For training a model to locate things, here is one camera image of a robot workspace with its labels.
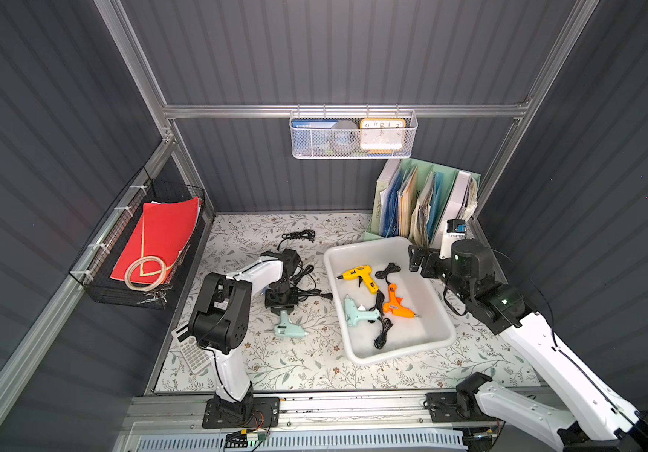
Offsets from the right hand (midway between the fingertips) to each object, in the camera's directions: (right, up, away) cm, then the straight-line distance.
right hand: (434, 246), depth 71 cm
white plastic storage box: (-8, -29, +15) cm, 33 cm away
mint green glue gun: (-19, -22, +17) cm, 34 cm away
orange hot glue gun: (-6, -20, +19) cm, 28 cm away
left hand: (-42, -22, +21) cm, 52 cm away
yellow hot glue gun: (-15, -10, +29) cm, 34 cm away
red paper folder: (-71, +4, +2) cm, 71 cm away
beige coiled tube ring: (-71, -10, -5) cm, 72 cm away
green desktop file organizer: (+1, +15, +20) cm, 25 cm away
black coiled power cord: (-36, +4, +40) cm, 54 cm away
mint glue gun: (-40, -26, +15) cm, 50 cm away
